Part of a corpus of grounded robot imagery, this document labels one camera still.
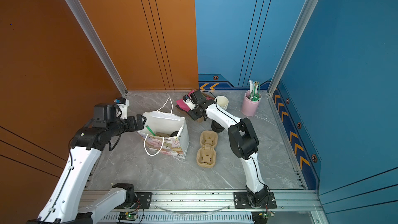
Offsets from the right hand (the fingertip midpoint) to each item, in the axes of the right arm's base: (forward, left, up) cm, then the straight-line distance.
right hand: (192, 111), depth 97 cm
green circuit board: (-53, +30, -10) cm, 61 cm away
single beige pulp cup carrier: (-14, +18, -4) cm, 23 cm away
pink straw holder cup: (+6, -38, -4) cm, 38 cm away
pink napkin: (+9, +9, -3) cm, 13 cm away
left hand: (-17, +24, +18) cm, 35 cm away
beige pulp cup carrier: (-26, -8, -8) cm, 28 cm away
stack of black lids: (-8, -15, -6) cm, 18 cm away
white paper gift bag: (-15, +16, +10) cm, 24 cm away
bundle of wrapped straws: (+10, -38, +11) cm, 41 cm away
